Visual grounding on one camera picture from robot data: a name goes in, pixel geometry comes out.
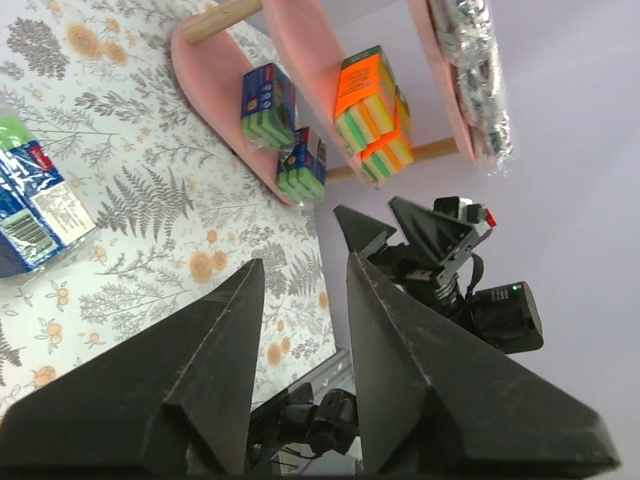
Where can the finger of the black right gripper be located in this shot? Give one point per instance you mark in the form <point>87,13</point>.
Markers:
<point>440,241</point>
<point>363,234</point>

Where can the pink three-tier shelf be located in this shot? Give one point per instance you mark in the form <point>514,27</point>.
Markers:
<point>209,67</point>

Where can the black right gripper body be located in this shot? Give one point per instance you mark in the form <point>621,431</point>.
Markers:
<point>438,289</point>

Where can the silver scrubber sponge pack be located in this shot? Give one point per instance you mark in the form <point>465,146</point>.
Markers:
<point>466,37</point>

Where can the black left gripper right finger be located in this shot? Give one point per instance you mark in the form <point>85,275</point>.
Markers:
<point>436,402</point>

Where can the green blue sponge pack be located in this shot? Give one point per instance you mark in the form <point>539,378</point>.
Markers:
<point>42,219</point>
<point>301,175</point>
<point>268,105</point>

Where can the orange boxed sponge pack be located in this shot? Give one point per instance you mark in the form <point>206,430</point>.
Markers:
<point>393,151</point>
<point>365,100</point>

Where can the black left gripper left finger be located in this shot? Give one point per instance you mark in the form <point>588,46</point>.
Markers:
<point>174,399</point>

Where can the floral table mat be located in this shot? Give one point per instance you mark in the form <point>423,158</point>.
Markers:
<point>176,211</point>

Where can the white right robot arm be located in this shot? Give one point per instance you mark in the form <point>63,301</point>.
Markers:
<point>505,316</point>

